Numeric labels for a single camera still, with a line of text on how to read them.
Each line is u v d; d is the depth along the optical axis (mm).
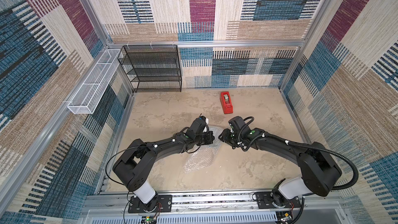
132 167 451
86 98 714
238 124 686
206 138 775
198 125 687
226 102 1051
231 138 755
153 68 1082
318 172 441
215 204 744
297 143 505
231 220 700
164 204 732
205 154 892
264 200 731
